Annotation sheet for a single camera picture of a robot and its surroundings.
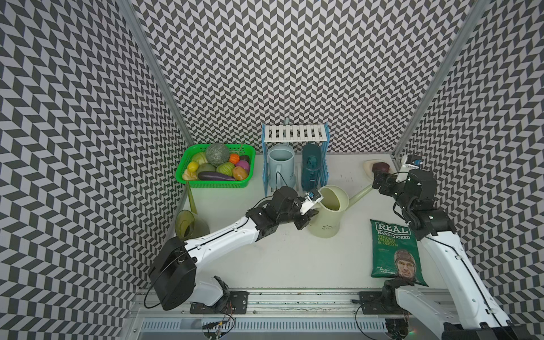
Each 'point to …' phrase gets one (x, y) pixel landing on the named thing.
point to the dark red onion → (382, 166)
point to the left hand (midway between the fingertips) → (313, 210)
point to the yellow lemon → (193, 166)
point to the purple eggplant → (214, 176)
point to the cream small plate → (369, 163)
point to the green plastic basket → (187, 151)
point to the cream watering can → (326, 223)
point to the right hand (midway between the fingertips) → (386, 178)
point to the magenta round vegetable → (244, 163)
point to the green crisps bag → (396, 253)
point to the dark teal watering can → (311, 172)
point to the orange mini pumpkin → (234, 158)
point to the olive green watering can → (188, 224)
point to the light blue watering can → (281, 166)
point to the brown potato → (239, 173)
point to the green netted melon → (217, 154)
